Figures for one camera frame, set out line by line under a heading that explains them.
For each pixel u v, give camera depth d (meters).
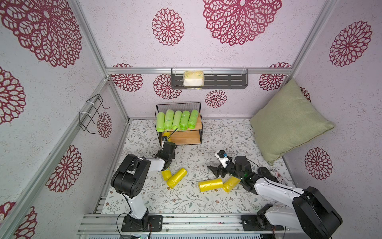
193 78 0.90
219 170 0.73
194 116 0.94
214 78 0.94
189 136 1.07
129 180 0.48
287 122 0.81
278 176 0.87
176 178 0.87
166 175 0.86
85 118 0.73
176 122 0.91
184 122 0.90
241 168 0.66
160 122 0.91
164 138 0.88
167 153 0.76
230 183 0.83
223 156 0.71
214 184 0.82
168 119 0.93
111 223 0.76
